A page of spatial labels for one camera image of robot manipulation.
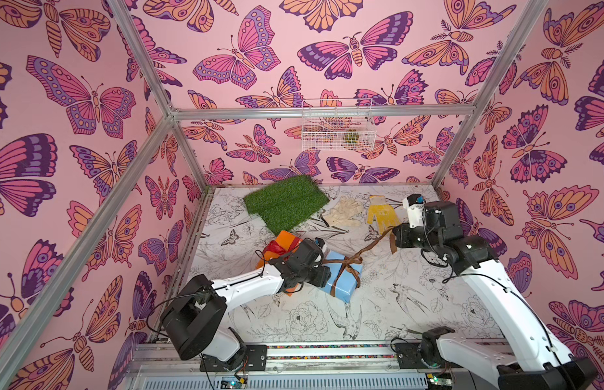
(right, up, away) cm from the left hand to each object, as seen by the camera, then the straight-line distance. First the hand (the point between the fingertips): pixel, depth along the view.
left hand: (326, 272), depth 85 cm
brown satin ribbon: (+9, +4, 0) cm, 10 cm away
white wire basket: (+5, +55, +10) cm, 56 cm away
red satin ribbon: (-19, +9, +3) cm, 21 cm away
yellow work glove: (+27, +20, +24) cm, 42 cm away
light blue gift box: (+6, -1, -2) cm, 6 cm away
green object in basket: (+11, +50, +10) cm, 52 cm away
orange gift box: (-15, +11, +4) cm, 19 cm away
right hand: (+21, +17, -10) cm, 28 cm away
